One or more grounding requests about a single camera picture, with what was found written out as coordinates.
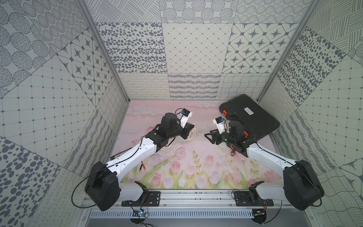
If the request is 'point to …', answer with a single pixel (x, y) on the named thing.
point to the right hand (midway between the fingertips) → (208, 134)
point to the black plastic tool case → (256, 121)
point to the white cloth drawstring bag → (193, 133)
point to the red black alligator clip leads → (143, 165)
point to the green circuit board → (139, 213)
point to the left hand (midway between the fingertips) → (192, 121)
